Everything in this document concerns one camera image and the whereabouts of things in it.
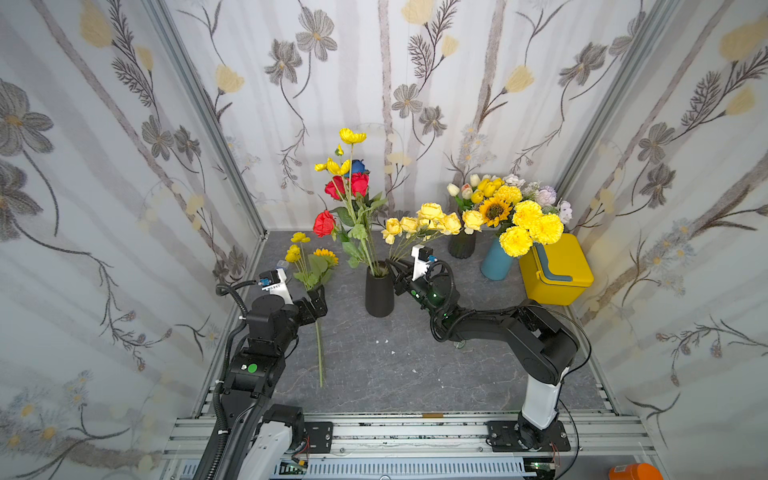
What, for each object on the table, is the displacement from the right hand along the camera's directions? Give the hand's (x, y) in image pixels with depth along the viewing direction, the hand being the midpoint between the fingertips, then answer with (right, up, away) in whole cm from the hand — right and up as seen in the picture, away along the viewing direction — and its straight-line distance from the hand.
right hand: (392, 256), depth 79 cm
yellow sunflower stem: (-26, -2, +26) cm, 36 cm away
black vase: (-4, -11, +7) cm, 13 cm away
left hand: (-20, -8, -6) cm, 23 cm away
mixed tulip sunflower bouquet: (+29, +16, +1) cm, 33 cm away
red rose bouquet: (-11, +8, -3) cm, 14 cm away
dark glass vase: (+26, +4, +29) cm, 39 cm away
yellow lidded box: (+51, -5, +11) cm, 52 cm away
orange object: (+51, -45, -17) cm, 71 cm away
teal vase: (+36, -2, +23) cm, 43 cm away
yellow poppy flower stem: (-36, +1, +30) cm, 47 cm away
